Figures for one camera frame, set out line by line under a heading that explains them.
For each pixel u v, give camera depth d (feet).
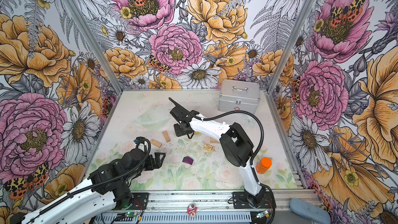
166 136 3.17
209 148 2.98
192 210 2.25
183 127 2.17
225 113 1.84
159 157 2.26
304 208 2.32
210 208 2.40
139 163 1.87
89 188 1.60
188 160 2.83
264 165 2.42
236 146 1.69
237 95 3.28
